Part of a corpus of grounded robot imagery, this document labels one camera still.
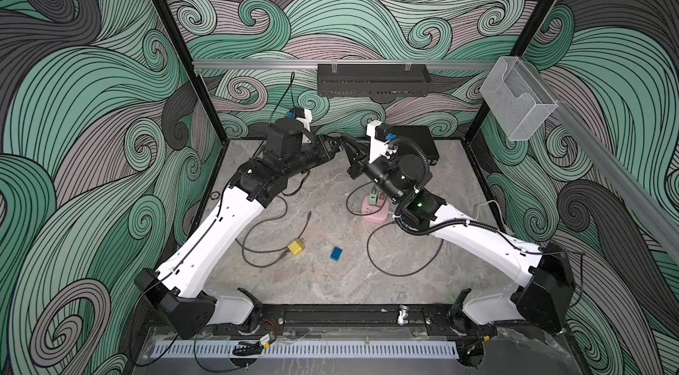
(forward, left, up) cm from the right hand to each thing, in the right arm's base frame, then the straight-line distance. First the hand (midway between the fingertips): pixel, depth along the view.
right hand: (337, 141), depth 64 cm
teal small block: (-13, +1, -40) cm, 42 cm away
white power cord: (-2, -62, -45) cm, 77 cm away
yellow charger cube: (-11, +14, -38) cm, 42 cm away
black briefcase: (+43, -40, -40) cm, 71 cm away
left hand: (+1, -1, 0) cm, 1 cm away
